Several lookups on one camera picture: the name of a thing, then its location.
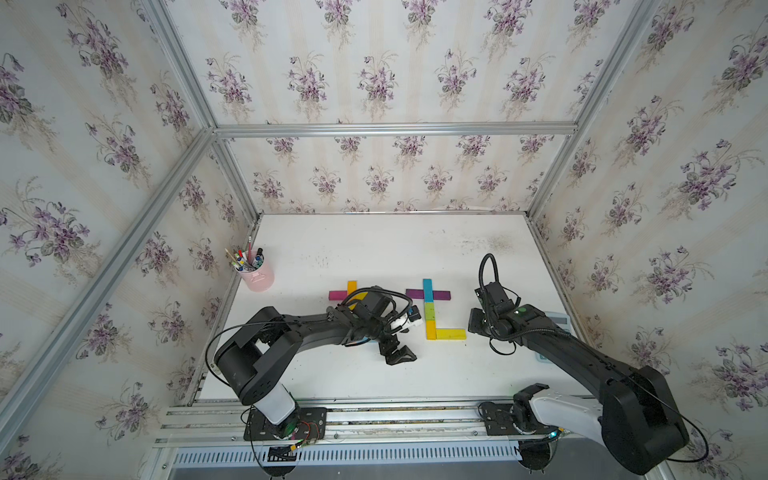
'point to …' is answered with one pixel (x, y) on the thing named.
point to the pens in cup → (246, 260)
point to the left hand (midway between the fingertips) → (411, 342)
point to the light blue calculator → (561, 319)
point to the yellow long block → (451, 334)
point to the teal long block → (428, 294)
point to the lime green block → (430, 311)
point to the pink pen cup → (260, 279)
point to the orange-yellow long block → (351, 286)
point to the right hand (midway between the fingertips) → (480, 323)
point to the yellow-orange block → (431, 329)
